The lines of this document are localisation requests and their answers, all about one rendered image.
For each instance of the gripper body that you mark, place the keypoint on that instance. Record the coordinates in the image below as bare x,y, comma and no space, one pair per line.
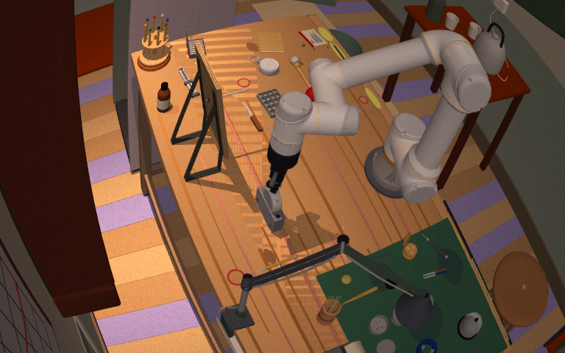
282,161

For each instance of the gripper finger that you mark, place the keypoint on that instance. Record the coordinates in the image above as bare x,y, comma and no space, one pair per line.
278,182
270,182

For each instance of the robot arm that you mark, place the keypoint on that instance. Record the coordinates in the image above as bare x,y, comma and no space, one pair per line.
450,66

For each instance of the white round stopwatch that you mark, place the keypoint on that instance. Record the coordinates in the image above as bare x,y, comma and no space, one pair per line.
269,66

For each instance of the wooden test board on stand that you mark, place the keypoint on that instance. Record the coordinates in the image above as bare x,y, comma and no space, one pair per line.
212,95

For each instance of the green bench mat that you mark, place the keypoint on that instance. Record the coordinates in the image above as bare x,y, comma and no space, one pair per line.
441,300

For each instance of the grey metal block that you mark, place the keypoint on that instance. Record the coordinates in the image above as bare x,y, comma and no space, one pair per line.
270,207

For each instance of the grey grid parts tray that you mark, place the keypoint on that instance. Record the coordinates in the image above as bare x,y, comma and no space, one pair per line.
268,101

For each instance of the thin brass rod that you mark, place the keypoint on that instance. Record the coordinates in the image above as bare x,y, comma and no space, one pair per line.
278,263

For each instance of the silver tweezers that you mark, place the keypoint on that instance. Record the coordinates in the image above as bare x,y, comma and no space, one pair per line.
235,92

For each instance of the black articulated desk lamp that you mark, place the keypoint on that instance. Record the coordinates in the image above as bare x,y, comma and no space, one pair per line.
300,264

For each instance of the small yellow ball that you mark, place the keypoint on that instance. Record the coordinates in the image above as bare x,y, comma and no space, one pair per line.
346,279

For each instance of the yellow paper pad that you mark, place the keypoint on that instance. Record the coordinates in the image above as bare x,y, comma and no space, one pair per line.
271,42

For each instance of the silver metal clamp tool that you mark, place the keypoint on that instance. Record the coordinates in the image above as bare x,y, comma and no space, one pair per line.
189,81

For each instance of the yellow and black stick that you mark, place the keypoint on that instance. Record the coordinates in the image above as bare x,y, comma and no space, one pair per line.
338,51

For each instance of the red and white booklet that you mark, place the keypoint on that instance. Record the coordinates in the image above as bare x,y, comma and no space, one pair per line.
312,37

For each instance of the brown glass bottle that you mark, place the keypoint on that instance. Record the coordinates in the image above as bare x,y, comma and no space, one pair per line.
163,99

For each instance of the wooden cup with sticks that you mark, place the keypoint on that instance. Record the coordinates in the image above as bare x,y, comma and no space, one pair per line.
330,311

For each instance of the wooden stick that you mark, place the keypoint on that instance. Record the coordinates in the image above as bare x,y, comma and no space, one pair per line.
359,296

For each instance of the brass oiler case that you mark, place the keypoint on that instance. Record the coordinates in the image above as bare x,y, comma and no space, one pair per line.
409,251

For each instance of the wooden screwdriver stand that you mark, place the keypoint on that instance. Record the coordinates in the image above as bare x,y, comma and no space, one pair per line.
154,50

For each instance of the white round dish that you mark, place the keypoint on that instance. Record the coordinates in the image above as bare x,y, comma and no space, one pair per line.
379,324

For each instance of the red and blue pen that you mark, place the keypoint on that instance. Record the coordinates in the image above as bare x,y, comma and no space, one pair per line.
435,273

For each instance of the white box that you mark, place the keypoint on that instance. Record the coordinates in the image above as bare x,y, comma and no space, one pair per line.
355,347

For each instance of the grey round disc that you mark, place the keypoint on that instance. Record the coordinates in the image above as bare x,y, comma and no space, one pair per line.
386,347

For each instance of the dark grey canister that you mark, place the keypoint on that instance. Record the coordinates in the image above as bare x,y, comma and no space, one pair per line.
436,11

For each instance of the white cup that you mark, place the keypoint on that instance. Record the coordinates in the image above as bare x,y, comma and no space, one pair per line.
473,30
452,20

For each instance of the dark red cabinet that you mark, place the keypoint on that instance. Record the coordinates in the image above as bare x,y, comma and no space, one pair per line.
48,154

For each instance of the grey kettle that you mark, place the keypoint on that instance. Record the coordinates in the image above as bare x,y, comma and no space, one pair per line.
487,50

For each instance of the red side table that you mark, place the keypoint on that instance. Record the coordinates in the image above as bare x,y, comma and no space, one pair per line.
507,88

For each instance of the white dome cover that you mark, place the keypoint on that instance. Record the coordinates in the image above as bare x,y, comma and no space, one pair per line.
470,325

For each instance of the round brown stool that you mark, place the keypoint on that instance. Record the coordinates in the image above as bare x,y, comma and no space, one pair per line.
521,289

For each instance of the small silver metal frame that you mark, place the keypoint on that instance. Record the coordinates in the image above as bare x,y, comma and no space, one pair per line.
254,58

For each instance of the white wall socket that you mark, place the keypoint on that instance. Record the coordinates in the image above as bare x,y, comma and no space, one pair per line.
501,5

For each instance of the white grid wall chart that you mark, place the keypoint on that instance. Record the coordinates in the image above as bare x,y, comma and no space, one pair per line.
22,309

